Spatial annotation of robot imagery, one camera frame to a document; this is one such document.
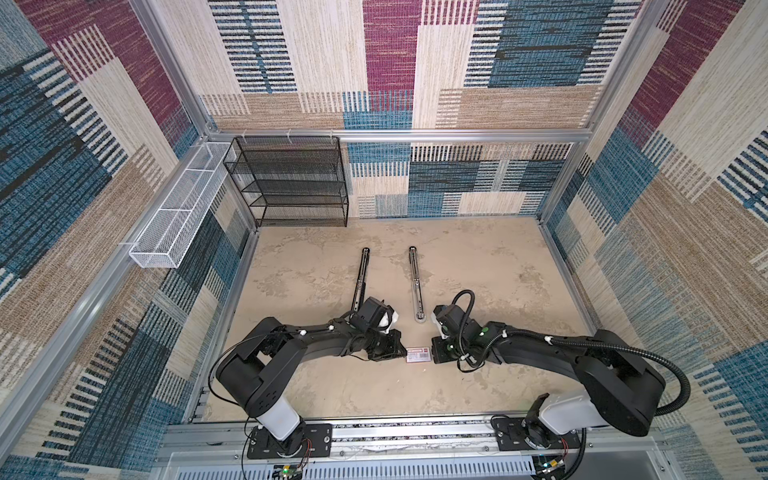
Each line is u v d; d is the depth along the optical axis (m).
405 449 0.73
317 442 0.73
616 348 0.46
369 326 0.72
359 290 0.99
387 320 0.76
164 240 0.70
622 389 0.43
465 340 0.68
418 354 0.87
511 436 0.73
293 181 1.10
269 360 0.46
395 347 0.77
